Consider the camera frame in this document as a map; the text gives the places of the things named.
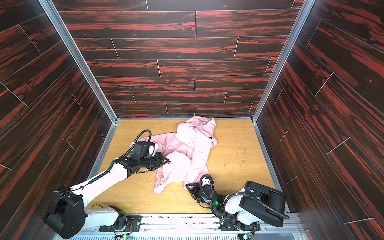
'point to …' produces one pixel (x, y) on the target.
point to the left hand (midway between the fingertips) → (170, 160)
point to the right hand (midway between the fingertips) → (187, 184)
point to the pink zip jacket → (188, 150)
